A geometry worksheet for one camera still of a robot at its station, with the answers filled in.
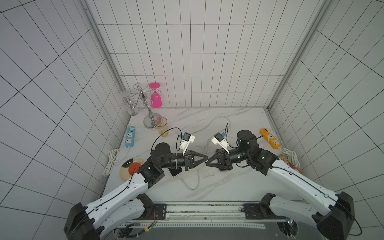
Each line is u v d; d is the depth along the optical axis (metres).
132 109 1.02
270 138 0.98
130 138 1.00
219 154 0.59
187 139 0.59
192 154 0.59
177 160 0.57
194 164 0.59
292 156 0.88
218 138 0.59
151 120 1.09
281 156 0.92
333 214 0.38
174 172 0.86
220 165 0.59
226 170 0.86
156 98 1.01
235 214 0.73
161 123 1.10
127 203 0.58
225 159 0.56
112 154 0.93
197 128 1.08
